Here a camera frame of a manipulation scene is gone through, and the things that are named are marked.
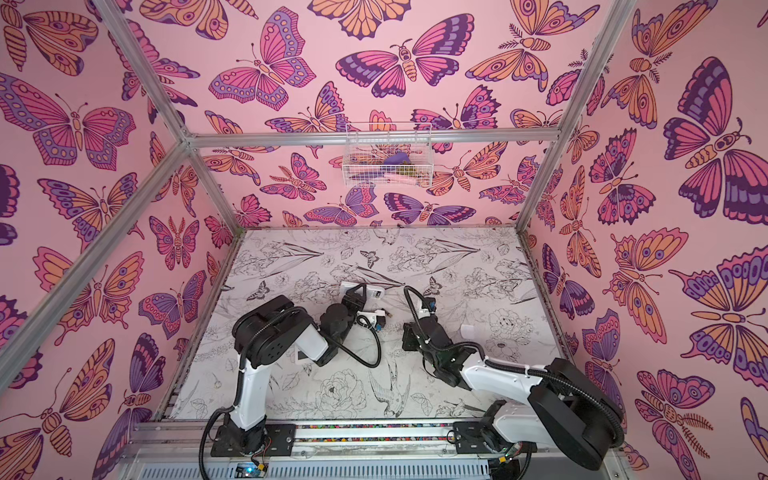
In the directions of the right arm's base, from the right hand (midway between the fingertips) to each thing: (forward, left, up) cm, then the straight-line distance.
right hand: (404, 322), depth 86 cm
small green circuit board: (-34, +38, -10) cm, 52 cm away
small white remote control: (-9, +31, -6) cm, 33 cm away
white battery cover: (+1, -20, -8) cm, 21 cm away
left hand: (+14, +14, +1) cm, 20 cm away
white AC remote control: (+12, +10, -2) cm, 16 cm away
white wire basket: (+45, +5, +26) cm, 53 cm away
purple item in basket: (+44, +2, +25) cm, 51 cm away
